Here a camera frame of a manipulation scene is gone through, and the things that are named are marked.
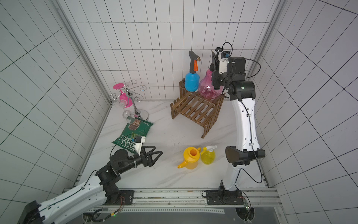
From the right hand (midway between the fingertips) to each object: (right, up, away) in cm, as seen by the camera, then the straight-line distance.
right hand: (209, 71), depth 69 cm
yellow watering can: (-8, -45, +8) cm, 47 cm away
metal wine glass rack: (-44, -22, +38) cm, 62 cm away
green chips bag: (-45, -32, +26) cm, 61 cm away
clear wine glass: (-50, -23, +23) cm, 59 cm away
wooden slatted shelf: (-3, -17, +28) cm, 33 cm away
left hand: (-27, -42, +4) cm, 50 cm away
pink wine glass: (-47, -14, +13) cm, 51 cm away
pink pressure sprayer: (+1, -7, +11) cm, 13 cm away
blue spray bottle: (-7, -2, +16) cm, 18 cm away
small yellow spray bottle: (+1, -46, +9) cm, 46 cm away
